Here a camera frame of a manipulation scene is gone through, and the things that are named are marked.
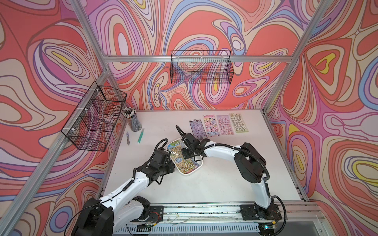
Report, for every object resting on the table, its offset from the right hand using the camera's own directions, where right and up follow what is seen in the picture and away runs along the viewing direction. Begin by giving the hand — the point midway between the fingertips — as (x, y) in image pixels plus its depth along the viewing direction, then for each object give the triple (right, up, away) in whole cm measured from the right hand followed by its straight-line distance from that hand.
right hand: (186, 157), depth 93 cm
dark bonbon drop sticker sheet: (+8, +17, +15) cm, 24 cm away
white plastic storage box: (+9, -3, -4) cm, 10 cm away
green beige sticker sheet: (+40, +22, +19) cm, 50 cm away
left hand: (-6, -4, -8) cm, 11 cm away
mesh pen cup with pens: (-37, +28, +3) cm, 47 cm away
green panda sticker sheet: (-5, +2, -2) cm, 6 cm away
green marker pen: (-33, +13, +12) cm, 37 cm away
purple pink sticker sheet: (+30, +19, +18) cm, 40 cm away
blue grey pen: (-42, +11, +10) cm, 44 cm away
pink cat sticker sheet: (+19, +20, +18) cm, 33 cm away
